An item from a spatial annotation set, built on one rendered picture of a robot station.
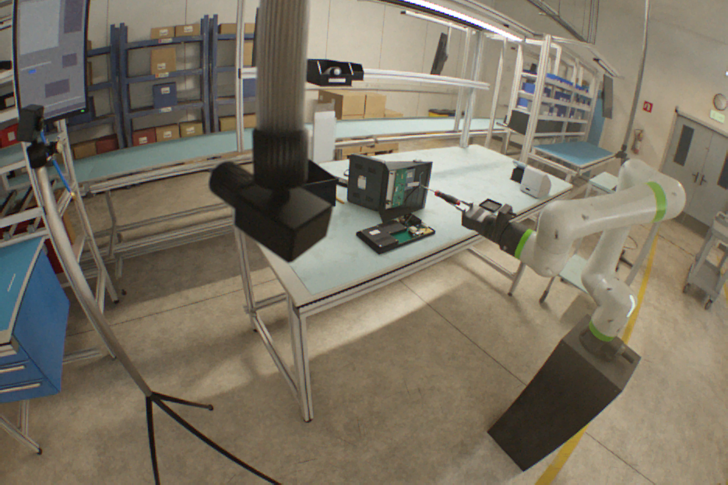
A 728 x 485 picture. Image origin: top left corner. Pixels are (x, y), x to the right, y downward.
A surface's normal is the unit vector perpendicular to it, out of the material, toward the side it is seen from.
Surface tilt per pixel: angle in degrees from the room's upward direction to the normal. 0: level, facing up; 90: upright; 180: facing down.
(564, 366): 90
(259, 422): 0
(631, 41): 90
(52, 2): 101
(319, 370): 0
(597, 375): 90
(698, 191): 90
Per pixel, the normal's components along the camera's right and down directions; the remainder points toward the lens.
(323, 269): 0.08, -0.88
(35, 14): 0.83, 0.46
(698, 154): -0.82, 0.21
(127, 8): 0.57, 0.43
